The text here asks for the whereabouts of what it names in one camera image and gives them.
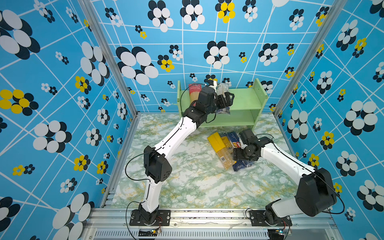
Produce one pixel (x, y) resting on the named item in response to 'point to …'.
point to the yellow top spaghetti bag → (218, 145)
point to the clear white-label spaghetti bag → (221, 88)
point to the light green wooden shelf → (244, 111)
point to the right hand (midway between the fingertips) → (240, 156)
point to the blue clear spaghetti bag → (228, 138)
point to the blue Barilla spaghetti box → (243, 164)
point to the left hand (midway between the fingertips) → (229, 96)
